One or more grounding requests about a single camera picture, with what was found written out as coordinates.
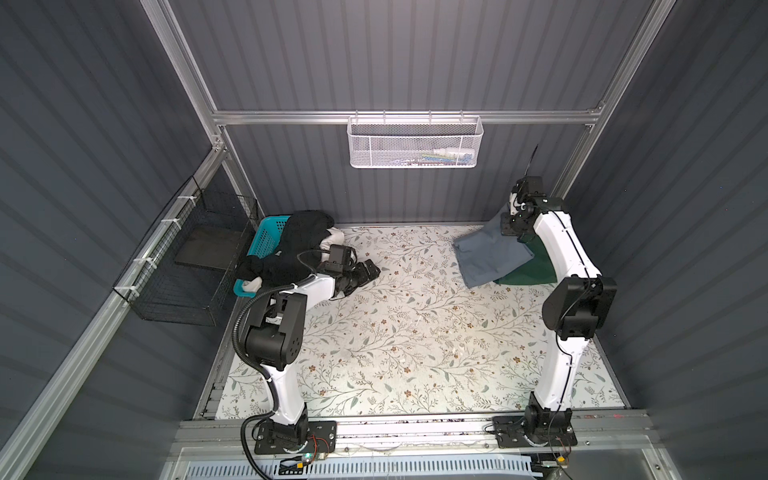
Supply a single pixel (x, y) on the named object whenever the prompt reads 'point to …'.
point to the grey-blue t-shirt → (488, 255)
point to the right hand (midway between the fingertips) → (516, 227)
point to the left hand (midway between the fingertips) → (371, 275)
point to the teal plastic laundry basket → (263, 246)
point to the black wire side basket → (184, 272)
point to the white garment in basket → (333, 236)
